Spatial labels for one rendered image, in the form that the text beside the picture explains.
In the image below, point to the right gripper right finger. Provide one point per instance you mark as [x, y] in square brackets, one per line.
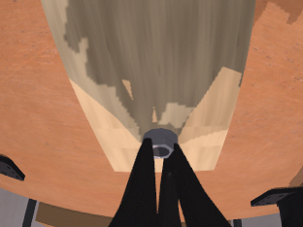
[179, 183]

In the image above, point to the dark grey hex nut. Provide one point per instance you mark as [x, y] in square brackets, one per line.
[162, 142]

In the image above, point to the light wooden slat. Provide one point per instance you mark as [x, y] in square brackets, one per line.
[138, 65]

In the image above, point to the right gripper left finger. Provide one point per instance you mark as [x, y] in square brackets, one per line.
[140, 208]

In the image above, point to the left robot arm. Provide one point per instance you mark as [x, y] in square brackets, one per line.
[10, 169]

